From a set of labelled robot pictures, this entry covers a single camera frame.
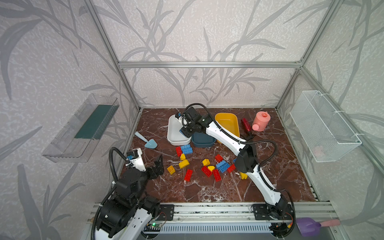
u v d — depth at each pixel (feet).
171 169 2.77
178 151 3.15
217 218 2.38
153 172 1.86
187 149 3.16
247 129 3.42
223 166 2.91
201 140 3.21
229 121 3.60
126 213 1.40
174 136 3.38
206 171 2.84
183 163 2.94
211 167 2.85
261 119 3.25
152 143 3.26
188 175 2.77
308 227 2.28
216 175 2.77
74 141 2.09
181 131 2.76
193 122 2.30
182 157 2.99
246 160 1.96
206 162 2.93
